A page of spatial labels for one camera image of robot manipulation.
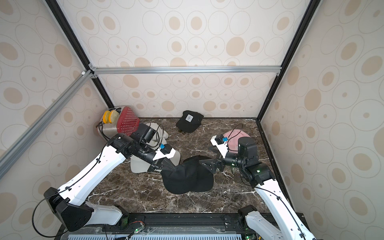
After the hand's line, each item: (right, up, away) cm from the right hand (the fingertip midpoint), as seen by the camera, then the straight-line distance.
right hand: (204, 157), depth 65 cm
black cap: (-6, -8, -1) cm, 10 cm away
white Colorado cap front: (-38, -9, +25) cm, 46 cm away
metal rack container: (-58, +12, +27) cm, 65 cm away
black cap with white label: (-8, +19, +47) cm, 52 cm away
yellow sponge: (-57, +21, +29) cm, 68 cm away
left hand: (-12, -4, -4) cm, 13 cm away
